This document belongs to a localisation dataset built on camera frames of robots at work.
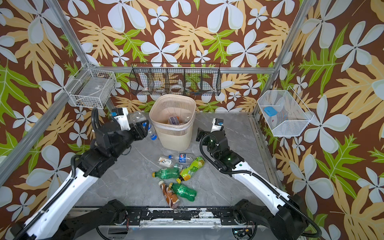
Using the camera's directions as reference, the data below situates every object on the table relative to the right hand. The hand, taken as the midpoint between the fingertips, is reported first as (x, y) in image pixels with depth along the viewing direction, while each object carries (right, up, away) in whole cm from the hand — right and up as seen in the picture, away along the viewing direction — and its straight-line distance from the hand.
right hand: (204, 129), depth 76 cm
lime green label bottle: (-10, -25, +7) cm, 28 cm away
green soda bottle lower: (-11, -33, 0) cm, 35 cm away
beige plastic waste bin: (-18, -5, +6) cm, 19 cm away
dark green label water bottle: (-10, +7, +14) cm, 19 cm away
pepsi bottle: (-12, -18, +14) cm, 26 cm away
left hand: (-28, +4, -12) cm, 31 cm away
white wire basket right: (+47, +9, +7) cm, 48 cm away
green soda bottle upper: (-21, -26, +8) cm, 34 cm away
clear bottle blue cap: (-17, +5, +15) cm, 24 cm away
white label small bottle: (-21, -20, +12) cm, 32 cm away
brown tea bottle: (-17, -35, -1) cm, 39 cm away
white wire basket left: (-65, +24, +10) cm, 70 cm away
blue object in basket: (+40, +11, +10) cm, 43 cm away
